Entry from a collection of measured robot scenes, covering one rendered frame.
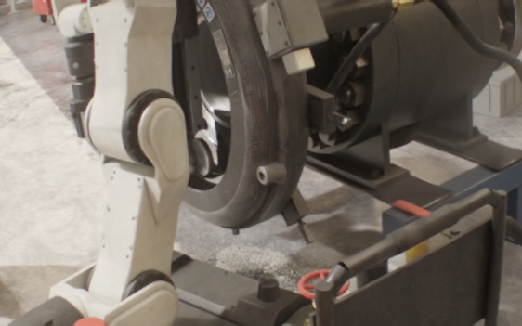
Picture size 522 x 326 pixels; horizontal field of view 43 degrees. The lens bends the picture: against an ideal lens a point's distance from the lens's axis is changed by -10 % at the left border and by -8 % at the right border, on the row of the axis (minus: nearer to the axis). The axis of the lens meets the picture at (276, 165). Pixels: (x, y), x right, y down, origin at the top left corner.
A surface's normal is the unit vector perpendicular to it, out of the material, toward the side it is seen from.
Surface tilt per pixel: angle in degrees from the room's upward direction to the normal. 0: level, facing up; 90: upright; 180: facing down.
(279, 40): 90
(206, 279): 0
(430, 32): 82
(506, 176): 90
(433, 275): 90
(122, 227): 64
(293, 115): 94
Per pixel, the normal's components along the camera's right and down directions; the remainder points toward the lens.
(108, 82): -0.62, 0.18
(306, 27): 0.49, -0.11
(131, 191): -0.60, -0.07
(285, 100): 0.56, 0.26
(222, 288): -0.10, -0.92
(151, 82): 0.78, 0.17
